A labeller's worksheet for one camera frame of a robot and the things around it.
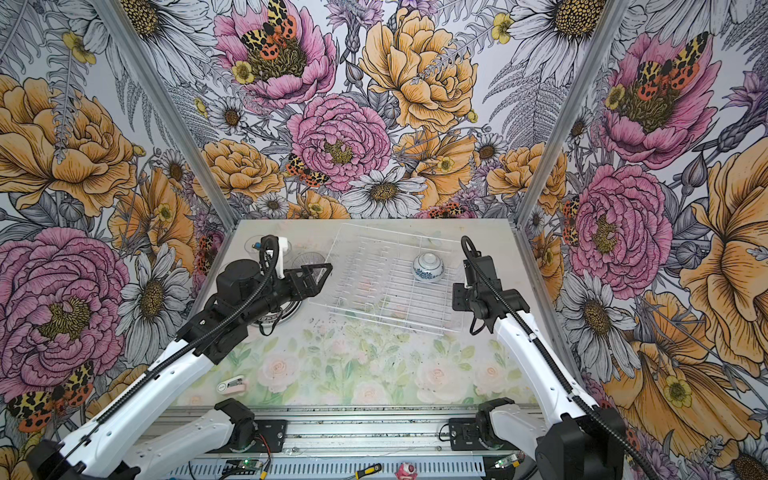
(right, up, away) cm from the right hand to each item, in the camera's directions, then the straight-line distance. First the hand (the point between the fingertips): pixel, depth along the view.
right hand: (464, 303), depth 81 cm
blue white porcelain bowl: (-8, +8, +18) cm, 22 cm away
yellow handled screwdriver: (-25, -37, -11) cm, 46 cm away
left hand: (-36, +7, -10) cm, 38 cm away
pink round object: (-16, -34, -16) cm, 41 cm away
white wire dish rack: (-27, +6, +25) cm, 37 cm away
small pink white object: (-62, -22, 0) cm, 65 cm away
